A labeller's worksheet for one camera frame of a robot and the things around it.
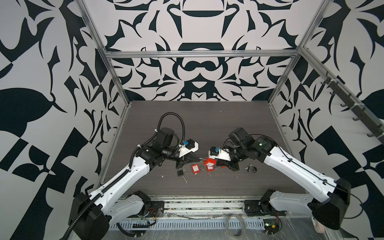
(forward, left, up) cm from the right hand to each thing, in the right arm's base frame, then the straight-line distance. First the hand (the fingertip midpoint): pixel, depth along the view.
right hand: (218, 160), depth 72 cm
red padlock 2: (+3, +11, -17) cm, 20 cm away
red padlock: (-2, +4, +3) cm, 6 cm away
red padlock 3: (+2, +3, -15) cm, 16 cm away
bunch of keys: (+3, -21, -17) cm, 27 cm away
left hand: (0, +9, +5) cm, 10 cm away
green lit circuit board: (-24, -24, -19) cm, 39 cm away
